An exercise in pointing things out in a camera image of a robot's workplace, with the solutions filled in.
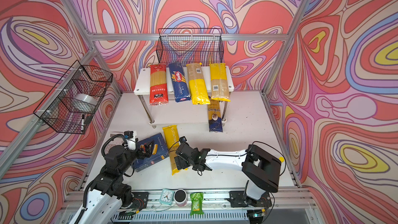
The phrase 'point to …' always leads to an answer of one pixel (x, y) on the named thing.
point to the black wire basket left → (61, 111)
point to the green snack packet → (196, 198)
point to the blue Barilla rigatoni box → (160, 152)
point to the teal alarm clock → (167, 196)
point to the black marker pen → (82, 123)
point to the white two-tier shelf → (142, 87)
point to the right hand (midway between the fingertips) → (185, 161)
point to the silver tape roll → (87, 98)
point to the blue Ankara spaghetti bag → (215, 121)
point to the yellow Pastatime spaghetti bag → (172, 136)
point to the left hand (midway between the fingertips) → (147, 139)
